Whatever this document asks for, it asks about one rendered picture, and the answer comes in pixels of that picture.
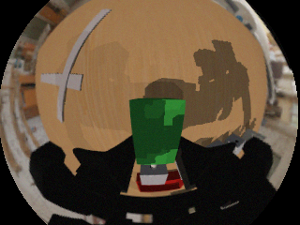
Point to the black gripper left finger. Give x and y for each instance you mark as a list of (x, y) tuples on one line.
[(118, 162)]

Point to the red tray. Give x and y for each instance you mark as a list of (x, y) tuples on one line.
[(173, 182)]

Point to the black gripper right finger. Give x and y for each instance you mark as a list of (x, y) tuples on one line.
[(193, 160)]

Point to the grey flat bar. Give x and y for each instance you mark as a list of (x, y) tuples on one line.
[(73, 81), (71, 60)]

